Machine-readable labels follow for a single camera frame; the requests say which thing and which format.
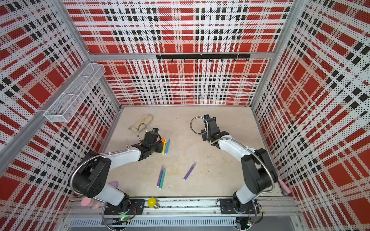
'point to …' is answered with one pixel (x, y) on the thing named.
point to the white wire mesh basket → (75, 92)
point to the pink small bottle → (94, 204)
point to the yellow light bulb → (151, 203)
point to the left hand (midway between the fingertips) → (161, 143)
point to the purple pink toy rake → (289, 193)
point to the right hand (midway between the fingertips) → (209, 131)
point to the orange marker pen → (162, 139)
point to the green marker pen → (162, 179)
